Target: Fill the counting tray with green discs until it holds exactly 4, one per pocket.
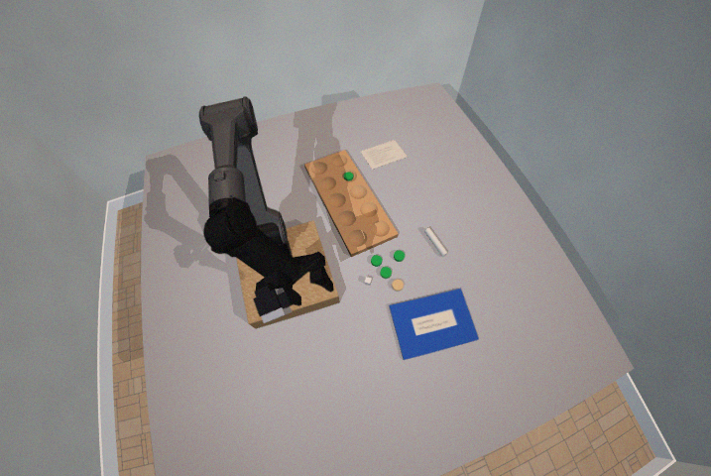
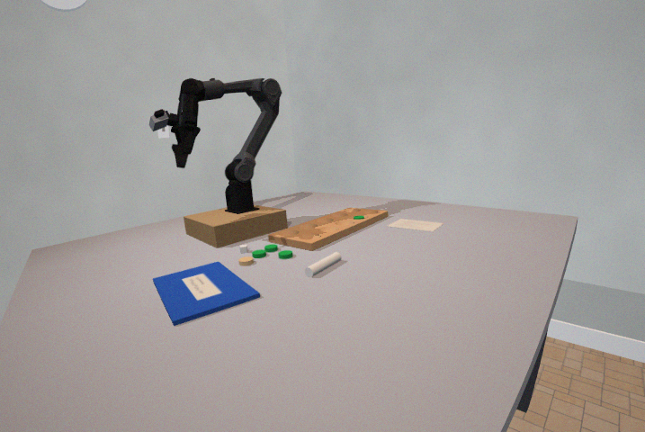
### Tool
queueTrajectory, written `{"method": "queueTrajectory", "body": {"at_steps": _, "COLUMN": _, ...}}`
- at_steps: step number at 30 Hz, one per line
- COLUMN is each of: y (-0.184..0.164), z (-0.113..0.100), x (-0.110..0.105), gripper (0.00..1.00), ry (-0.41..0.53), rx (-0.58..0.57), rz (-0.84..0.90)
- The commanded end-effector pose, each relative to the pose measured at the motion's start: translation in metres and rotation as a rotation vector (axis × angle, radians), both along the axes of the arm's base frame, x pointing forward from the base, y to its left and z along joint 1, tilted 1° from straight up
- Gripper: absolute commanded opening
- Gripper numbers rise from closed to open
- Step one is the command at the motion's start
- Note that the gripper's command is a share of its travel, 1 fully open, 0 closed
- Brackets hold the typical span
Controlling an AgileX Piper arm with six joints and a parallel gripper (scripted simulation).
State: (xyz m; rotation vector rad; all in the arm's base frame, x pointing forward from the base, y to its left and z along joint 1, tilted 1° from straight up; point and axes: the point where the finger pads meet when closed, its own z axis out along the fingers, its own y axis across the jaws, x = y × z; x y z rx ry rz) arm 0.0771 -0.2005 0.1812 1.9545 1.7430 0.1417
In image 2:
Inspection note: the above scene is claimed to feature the cream paper sheet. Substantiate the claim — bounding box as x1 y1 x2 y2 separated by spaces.
388 219 444 231

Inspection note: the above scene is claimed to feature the blue exercise book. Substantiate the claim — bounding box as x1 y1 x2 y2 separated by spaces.
153 262 260 326

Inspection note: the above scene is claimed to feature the cream cylinder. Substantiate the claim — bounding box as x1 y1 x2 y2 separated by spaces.
305 252 341 277

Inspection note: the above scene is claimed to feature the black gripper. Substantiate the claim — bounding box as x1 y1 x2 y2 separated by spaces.
171 112 201 168

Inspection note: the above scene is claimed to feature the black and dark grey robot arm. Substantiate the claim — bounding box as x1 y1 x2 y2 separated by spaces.
149 78 282 214

